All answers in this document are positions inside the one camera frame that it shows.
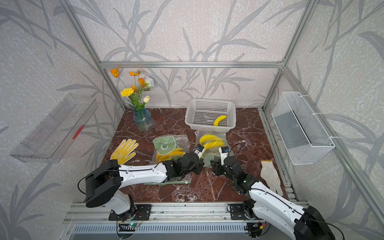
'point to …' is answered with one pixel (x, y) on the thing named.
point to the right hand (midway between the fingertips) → (213, 160)
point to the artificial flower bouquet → (135, 93)
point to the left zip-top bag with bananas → (170, 148)
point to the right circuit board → (254, 229)
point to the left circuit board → (131, 227)
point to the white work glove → (269, 174)
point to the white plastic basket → (201, 113)
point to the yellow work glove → (123, 153)
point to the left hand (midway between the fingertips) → (204, 161)
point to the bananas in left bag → (177, 151)
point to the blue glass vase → (143, 119)
